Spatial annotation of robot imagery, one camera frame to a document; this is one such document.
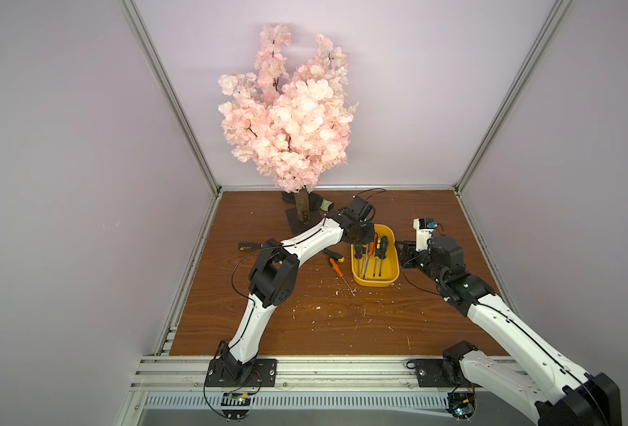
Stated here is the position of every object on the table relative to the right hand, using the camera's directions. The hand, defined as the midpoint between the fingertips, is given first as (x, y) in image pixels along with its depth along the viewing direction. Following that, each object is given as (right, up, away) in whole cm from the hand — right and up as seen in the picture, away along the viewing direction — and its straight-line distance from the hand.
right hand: (401, 237), depth 78 cm
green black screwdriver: (-10, -8, +20) cm, 24 cm away
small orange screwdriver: (-17, -15, +14) cm, 27 cm away
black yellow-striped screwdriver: (-3, -8, +20) cm, 21 cm away
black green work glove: (-27, +12, +36) cm, 47 cm away
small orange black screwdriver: (-8, -9, +20) cm, 23 cm away
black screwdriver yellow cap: (-19, -9, +19) cm, 29 cm away
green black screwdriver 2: (-1, -8, +20) cm, 21 cm away
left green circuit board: (-48, -46, -6) cm, 67 cm away
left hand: (-4, -1, +13) cm, 14 cm away
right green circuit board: (+14, -45, -8) cm, 47 cm away
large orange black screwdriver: (-5, -5, +20) cm, 21 cm away
